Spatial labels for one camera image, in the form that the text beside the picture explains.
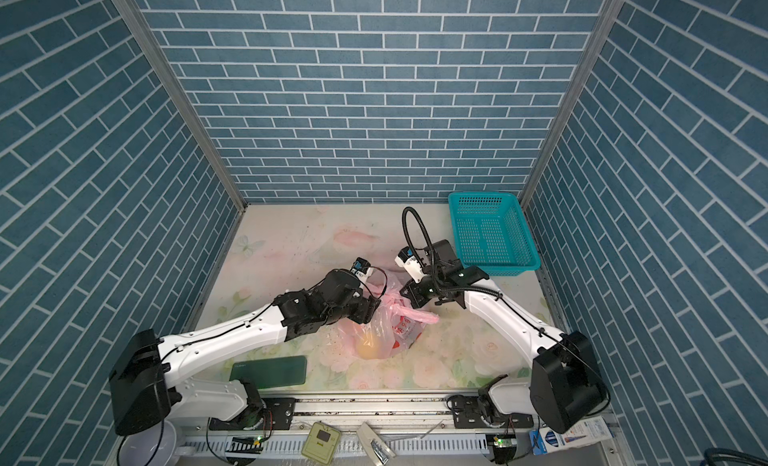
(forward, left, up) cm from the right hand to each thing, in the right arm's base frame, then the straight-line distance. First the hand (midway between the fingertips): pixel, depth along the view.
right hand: (400, 288), depth 82 cm
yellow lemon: (-15, +8, -9) cm, 19 cm away
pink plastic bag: (-9, +2, -4) cm, 10 cm away
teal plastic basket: (+34, -32, -14) cm, 49 cm away
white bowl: (-40, +55, -8) cm, 68 cm away
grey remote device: (-35, +3, -12) cm, 37 cm away
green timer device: (-35, +16, -12) cm, 40 cm away
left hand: (-4, +7, +1) cm, 8 cm away
